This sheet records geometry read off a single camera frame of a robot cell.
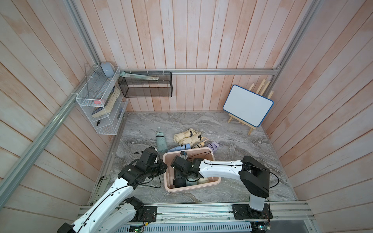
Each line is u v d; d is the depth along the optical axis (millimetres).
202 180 819
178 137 979
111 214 551
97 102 728
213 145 970
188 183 803
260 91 936
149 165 598
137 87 1060
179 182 810
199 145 950
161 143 981
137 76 922
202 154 774
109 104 797
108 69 831
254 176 470
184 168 644
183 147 926
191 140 969
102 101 712
